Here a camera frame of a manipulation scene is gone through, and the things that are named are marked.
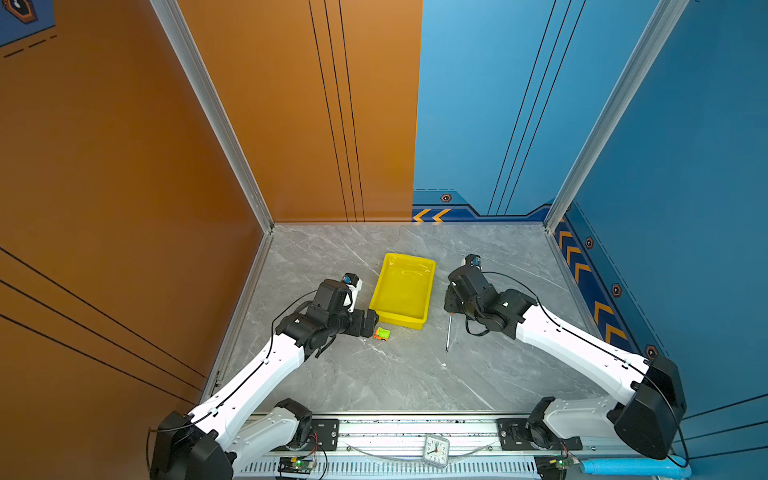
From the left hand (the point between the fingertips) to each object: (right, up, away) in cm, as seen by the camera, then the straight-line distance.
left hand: (364, 311), depth 80 cm
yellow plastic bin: (+11, +4, +16) cm, 20 cm away
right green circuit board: (+48, -33, -11) cm, 59 cm away
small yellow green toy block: (+5, -8, +8) cm, 12 cm away
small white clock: (+18, -31, -11) cm, 37 cm away
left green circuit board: (-16, -35, -10) cm, 39 cm away
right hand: (+22, +5, 0) cm, 22 cm away
